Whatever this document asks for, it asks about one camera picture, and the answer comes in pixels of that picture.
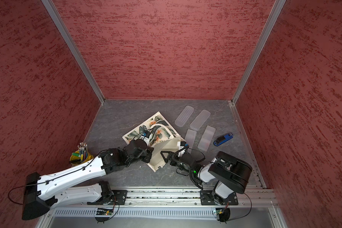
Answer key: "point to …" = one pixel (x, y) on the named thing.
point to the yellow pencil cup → (80, 156)
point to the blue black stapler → (222, 138)
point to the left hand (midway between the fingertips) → (151, 152)
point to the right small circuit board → (219, 211)
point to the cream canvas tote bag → (164, 139)
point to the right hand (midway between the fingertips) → (164, 156)
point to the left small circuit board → (101, 211)
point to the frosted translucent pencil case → (200, 120)
